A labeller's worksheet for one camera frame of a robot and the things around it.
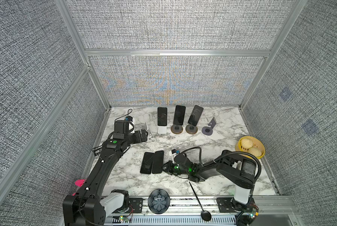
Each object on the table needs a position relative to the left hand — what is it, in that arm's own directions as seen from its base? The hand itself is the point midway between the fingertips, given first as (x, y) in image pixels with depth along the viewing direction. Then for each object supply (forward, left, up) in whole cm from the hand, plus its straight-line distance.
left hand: (141, 133), depth 81 cm
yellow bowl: (-3, -74, -13) cm, 76 cm away
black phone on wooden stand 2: (+17, -36, -5) cm, 40 cm away
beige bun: (-3, -67, -12) cm, 68 cm away
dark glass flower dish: (-31, -9, -17) cm, 37 cm away
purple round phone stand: (+12, -46, -16) cm, 50 cm away
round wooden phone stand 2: (+13, -34, -16) cm, 39 cm away
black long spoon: (-39, -32, -17) cm, 53 cm away
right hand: (-15, -9, -15) cm, 23 cm away
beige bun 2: (-9, -70, -12) cm, 72 cm away
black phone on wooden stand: (+18, -24, -4) cm, 30 cm away
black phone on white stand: (+20, -12, -8) cm, 25 cm away
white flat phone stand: (+14, -12, -16) cm, 24 cm away
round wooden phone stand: (+15, -23, -17) cm, 32 cm away
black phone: (-10, -9, -17) cm, 22 cm away
